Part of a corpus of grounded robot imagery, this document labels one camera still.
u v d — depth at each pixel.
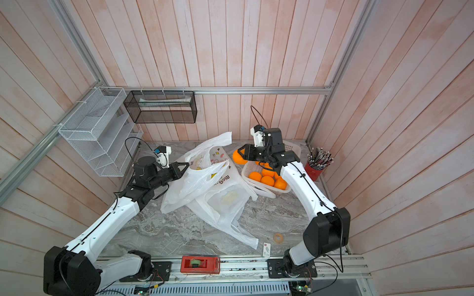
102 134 0.72
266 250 0.78
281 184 0.93
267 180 0.95
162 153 0.69
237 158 0.78
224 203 0.92
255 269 0.75
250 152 0.69
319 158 0.90
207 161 0.84
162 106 1.05
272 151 0.61
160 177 0.65
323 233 0.42
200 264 0.71
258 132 0.70
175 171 0.67
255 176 0.98
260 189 0.88
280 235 0.82
